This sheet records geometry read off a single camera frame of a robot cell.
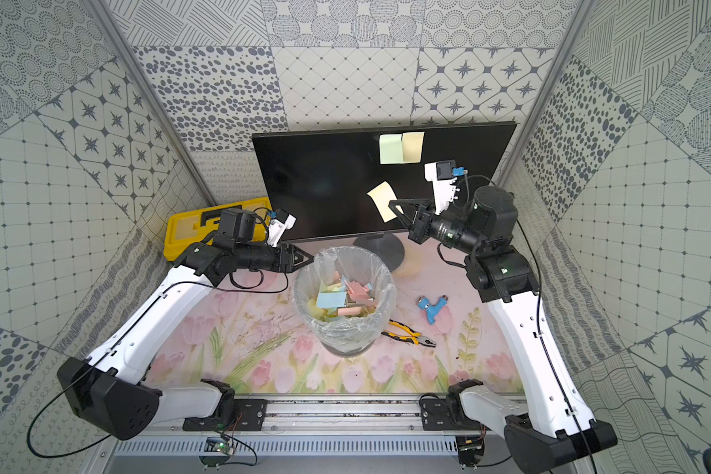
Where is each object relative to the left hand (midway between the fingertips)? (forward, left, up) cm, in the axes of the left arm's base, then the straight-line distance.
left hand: (305, 251), depth 73 cm
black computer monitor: (+31, -6, -4) cm, 32 cm away
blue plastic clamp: (-2, -36, -28) cm, 46 cm away
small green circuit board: (-38, +18, -29) cm, 51 cm away
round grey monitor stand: (+23, -22, -26) cm, 41 cm away
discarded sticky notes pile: (-6, -14, -14) cm, 21 cm away
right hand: (-2, -20, +17) cm, 27 cm away
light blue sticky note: (-8, -7, -10) cm, 14 cm away
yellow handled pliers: (-11, -31, -28) cm, 43 cm away
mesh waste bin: (-19, -12, -9) cm, 24 cm away
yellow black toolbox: (+17, +40, -10) cm, 45 cm away
